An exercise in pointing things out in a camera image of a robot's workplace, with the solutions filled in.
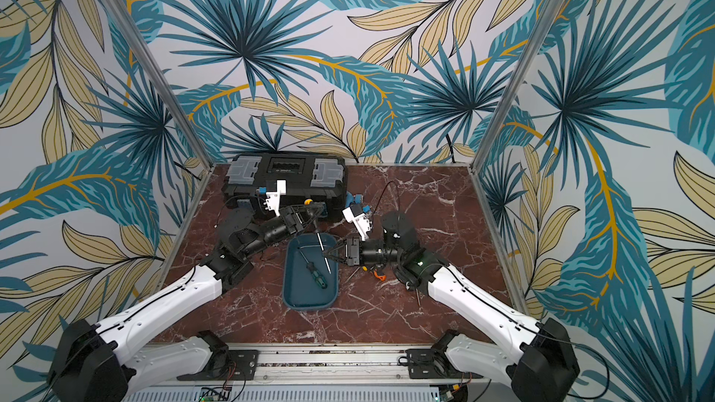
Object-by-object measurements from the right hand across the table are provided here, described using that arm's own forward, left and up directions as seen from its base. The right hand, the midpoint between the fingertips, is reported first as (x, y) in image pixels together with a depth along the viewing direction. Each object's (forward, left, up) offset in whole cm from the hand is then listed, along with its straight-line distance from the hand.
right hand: (323, 254), depth 65 cm
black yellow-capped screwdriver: (+10, +3, +7) cm, 12 cm away
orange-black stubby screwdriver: (+4, -16, -25) cm, 30 cm away
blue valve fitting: (+34, -6, -22) cm, 41 cm away
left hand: (+9, 0, +5) cm, 10 cm away
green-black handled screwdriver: (+4, +4, -24) cm, 25 cm away
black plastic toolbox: (+32, +4, -9) cm, 34 cm away
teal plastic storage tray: (+5, +7, -27) cm, 28 cm away
